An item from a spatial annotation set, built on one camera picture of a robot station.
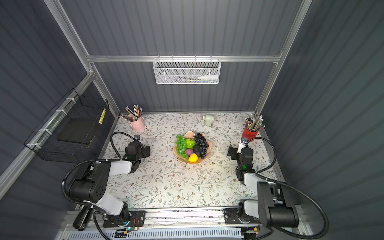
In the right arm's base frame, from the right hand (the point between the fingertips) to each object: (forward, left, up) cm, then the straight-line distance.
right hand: (241, 146), depth 89 cm
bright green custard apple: (+3, +31, -2) cm, 32 cm away
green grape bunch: (+1, +37, -2) cm, 37 cm away
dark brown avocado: (0, +27, -5) cm, 27 cm away
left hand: (+2, +64, -5) cm, 64 cm away
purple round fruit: (-2, +32, -4) cm, 32 cm away
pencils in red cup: (+12, -7, +7) cm, 16 cm away
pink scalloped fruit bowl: (+12, +32, -5) cm, 34 cm away
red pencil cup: (+11, -8, -3) cm, 14 cm away
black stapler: (-38, +83, -7) cm, 91 cm away
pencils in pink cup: (+26, +70, +2) cm, 74 cm away
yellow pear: (-6, +29, -4) cm, 30 cm away
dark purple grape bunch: (+6, +25, -3) cm, 26 cm away
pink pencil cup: (+19, +69, -3) cm, 72 cm away
